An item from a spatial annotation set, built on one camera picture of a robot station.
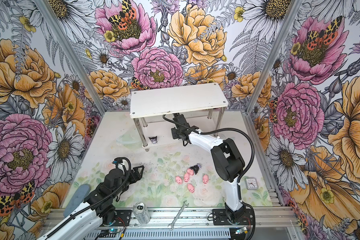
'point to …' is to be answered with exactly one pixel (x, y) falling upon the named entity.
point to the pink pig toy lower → (191, 188)
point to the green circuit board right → (240, 231)
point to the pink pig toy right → (205, 179)
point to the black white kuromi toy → (153, 139)
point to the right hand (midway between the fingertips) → (177, 134)
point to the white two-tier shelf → (162, 114)
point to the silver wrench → (171, 225)
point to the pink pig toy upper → (186, 175)
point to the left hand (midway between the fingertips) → (138, 173)
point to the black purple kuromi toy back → (196, 168)
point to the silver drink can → (142, 214)
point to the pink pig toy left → (178, 180)
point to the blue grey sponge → (76, 199)
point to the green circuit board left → (112, 230)
